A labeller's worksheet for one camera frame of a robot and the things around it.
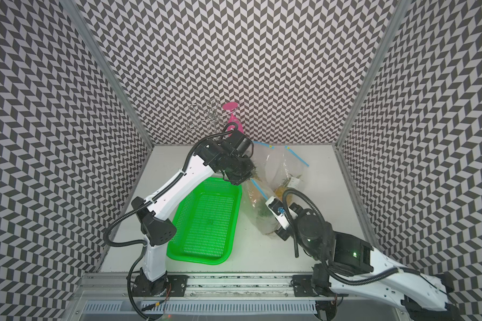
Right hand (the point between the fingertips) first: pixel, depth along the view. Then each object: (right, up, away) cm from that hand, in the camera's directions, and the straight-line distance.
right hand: (274, 208), depth 63 cm
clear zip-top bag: (-6, +2, +11) cm, 13 cm away
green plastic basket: (-27, -13, +26) cm, 40 cm away
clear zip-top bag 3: (-1, +16, +19) cm, 25 cm away
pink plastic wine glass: (-17, +42, +33) cm, 56 cm away
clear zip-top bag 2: (+7, +11, +25) cm, 28 cm away
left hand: (-6, +9, +12) cm, 16 cm away
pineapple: (+5, +2, +26) cm, 26 cm away
